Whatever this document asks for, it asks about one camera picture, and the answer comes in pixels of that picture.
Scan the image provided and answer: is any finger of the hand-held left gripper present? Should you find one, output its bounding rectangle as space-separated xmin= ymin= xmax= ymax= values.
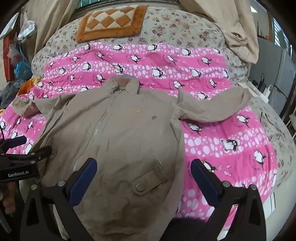
xmin=22 ymin=146 xmax=53 ymax=163
xmin=0 ymin=136 xmax=27 ymax=151

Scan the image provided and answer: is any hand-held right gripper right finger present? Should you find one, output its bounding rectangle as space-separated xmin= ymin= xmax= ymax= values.
xmin=190 ymin=159 xmax=267 ymax=241

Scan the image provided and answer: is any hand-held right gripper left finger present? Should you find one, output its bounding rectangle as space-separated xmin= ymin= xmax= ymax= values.
xmin=20 ymin=158 xmax=98 ymax=241

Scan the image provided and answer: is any khaki zip jacket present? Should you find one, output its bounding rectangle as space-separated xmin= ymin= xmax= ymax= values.
xmin=12 ymin=77 xmax=252 ymax=238

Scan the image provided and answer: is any person's left hand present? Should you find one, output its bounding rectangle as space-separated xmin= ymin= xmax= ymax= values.
xmin=0 ymin=180 xmax=18 ymax=215

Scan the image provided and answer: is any grey cloth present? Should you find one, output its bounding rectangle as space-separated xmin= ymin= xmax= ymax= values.
xmin=0 ymin=80 xmax=25 ymax=109

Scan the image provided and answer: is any orange cloth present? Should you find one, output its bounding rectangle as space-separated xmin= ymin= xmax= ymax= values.
xmin=17 ymin=77 xmax=42 ymax=95

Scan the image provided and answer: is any blue plastic bag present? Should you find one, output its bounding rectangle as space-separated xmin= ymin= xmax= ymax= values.
xmin=14 ymin=56 xmax=33 ymax=80

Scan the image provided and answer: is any clear plastic bag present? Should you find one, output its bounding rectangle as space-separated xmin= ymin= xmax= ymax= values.
xmin=7 ymin=44 xmax=23 ymax=67

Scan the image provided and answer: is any white power strip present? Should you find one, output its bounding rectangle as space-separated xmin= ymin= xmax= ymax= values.
xmin=247 ymin=80 xmax=274 ymax=102

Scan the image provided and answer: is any white plastic bag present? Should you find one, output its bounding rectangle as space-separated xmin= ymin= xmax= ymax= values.
xmin=17 ymin=11 xmax=38 ymax=41

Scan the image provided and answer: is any black charger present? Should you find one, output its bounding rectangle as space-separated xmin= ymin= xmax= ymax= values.
xmin=258 ymin=73 xmax=268 ymax=92

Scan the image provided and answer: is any white board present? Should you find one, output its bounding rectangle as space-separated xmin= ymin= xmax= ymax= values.
xmin=0 ymin=11 xmax=20 ymax=39

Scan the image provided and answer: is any beige hanging curtain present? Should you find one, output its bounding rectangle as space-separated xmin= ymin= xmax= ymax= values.
xmin=20 ymin=0 xmax=79 ymax=67

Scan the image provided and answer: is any pink penguin print blanket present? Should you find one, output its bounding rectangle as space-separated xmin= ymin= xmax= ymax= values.
xmin=0 ymin=42 xmax=278 ymax=230

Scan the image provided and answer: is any grey cabinet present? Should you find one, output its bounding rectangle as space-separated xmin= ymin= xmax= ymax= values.
xmin=257 ymin=37 xmax=296 ymax=116

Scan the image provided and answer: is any orange checkered cushion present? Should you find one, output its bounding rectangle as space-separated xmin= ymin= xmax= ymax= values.
xmin=76 ymin=5 xmax=148 ymax=42

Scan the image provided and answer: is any floral bed sheet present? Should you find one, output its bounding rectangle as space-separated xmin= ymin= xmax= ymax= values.
xmin=31 ymin=5 xmax=292 ymax=218

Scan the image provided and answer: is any beige knotted curtain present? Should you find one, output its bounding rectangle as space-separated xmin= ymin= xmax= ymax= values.
xmin=179 ymin=0 xmax=259 ymax=65

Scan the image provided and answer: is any black cable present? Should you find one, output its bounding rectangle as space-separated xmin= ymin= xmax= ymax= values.
xmin=260 ymin=111 xmax=281 ymax=140

